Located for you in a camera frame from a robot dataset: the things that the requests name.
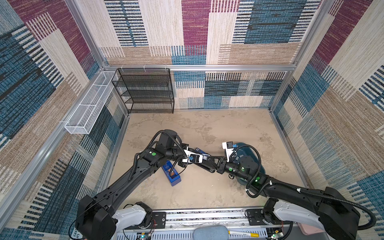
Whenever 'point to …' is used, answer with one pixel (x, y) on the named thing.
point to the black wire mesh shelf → (145, 90)
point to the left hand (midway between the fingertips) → (199, 150)
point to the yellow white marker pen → (251, 234)
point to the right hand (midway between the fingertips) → (207, 160)
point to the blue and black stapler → (200, 151)
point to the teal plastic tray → (243, 149)
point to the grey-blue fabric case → (211, 233)
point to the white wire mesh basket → (84, 118)
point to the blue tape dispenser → (171, 173)
